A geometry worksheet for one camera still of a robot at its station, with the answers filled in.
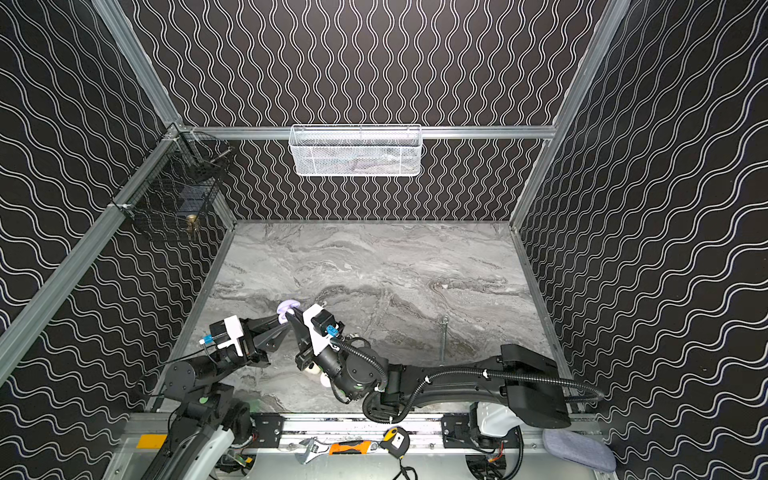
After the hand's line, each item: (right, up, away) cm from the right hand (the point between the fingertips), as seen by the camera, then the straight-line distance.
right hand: (294, 313), depth 60 cm
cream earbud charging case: (-2, -20, +24) cm, 31 cm away
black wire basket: (-45, +30, +32) cm, 63 cm away
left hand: (0, -2, -1) cm, 2 cm away
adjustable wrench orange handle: (+10, -35, +12) cm, 38 cm away
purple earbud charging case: (-1, +2, 0) cm, 2 cm away
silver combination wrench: (+37, -10, +35) cm, 52 cm away
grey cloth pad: (+64, -34, +11) cm, 73 cm away
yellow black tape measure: (+21, -33, +12) cm, 40 cm away
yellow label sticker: (-39, -34, +13) cm, 53 cm away
